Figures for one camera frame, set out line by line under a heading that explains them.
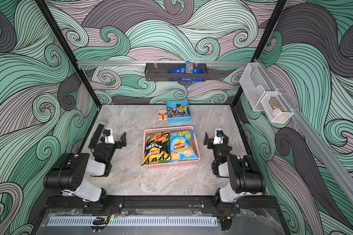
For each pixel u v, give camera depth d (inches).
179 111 45.1
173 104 46.7
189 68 35.5
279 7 28.1
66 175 17.7
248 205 29.3
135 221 27.5
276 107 25.3
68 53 34.6
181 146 31.8
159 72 37.4
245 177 17.1
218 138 29.7
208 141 32.0
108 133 29.6
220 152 27.4
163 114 44.0
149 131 37.7
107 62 71.8
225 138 32.1
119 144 31.7
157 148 31.3
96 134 38.6
